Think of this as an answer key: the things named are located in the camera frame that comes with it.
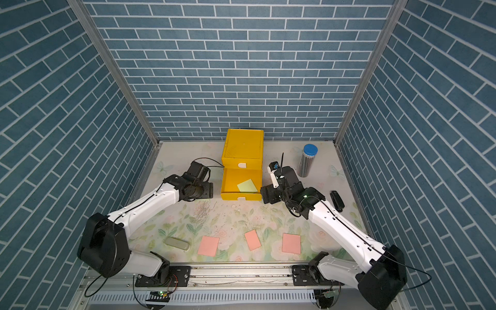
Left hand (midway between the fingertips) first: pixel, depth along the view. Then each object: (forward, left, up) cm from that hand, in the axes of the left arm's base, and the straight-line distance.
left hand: (210, 192), depth 87 cm
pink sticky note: (-21, -1, -10) cm, 23 cm away
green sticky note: (+4, -17, -1) cm, 17 cm away
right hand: (-3, -27, +9) cm, 29 cm away
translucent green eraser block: (-20, +12, -8) cm, 25 cm away
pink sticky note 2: (-18, -20, -9) cm, 28 cm away
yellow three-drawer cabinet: (+9, -14, +9) cm, 19 cm away
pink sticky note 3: (-19, -36, -10) cm, 42 cm away
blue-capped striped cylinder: (+17, -46, +10) cm, 50 cm away
